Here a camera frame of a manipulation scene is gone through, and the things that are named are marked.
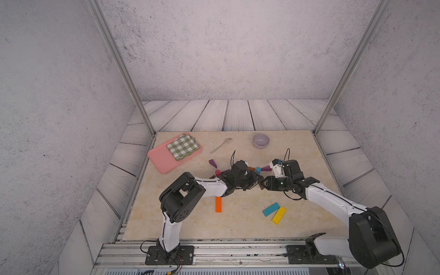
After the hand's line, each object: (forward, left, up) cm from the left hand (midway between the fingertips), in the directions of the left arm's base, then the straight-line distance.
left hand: (266, 181), depth 85 cm
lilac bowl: (+33, -3, -7) cm, 34 cm away
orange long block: (-6, +24, -11) cm, 27 cm away
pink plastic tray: (+20, +58, -9) cm, 62 cm away
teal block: (-10, -2, -11) cm, 15 cm away
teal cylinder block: (+12, +1, -8) cm, 14 cm away
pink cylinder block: (+11, +24, -8) cm, 28 cm away
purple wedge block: (+18, +28, -9) cm, 34 cm away
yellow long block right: (-14, -5, -9) cm, 18 cm away
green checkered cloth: (+31, +47, -9) cm, 57 cm away
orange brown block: (+13, +5, -8) cm, 16 cm away
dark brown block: (-2, +3, -2) cm, 4 cm away
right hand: (-1, +1, -1) cm, 1 cm away
